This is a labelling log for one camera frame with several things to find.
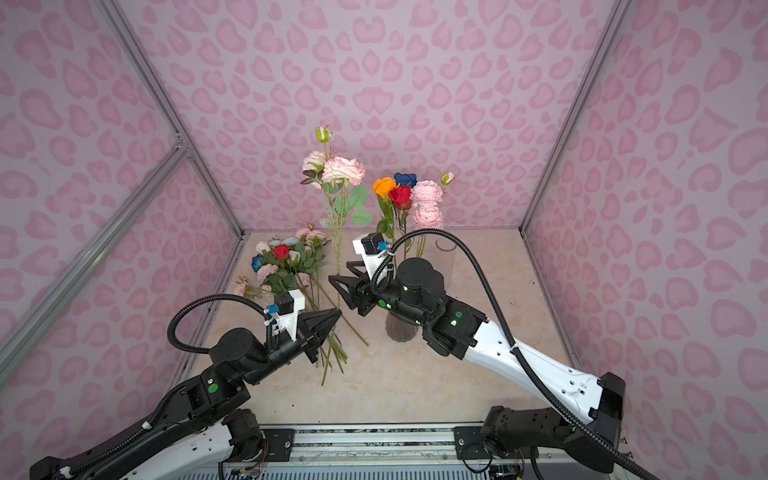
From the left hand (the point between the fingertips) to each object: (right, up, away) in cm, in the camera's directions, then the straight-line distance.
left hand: (338, 308), depth 61 cm
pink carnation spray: (-18, +19, +53) cm, 59 cm away
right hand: (0, +8, -2) cm, 8 cm away
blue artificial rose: (-38, +8, +45) cm, 59 cm away
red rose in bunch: (-28, +13, +43) cm, 52 cm away
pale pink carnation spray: (-38, 0, +36) cm, 52 cm away
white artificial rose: (-35, +14, +44) cm, 58 cm away
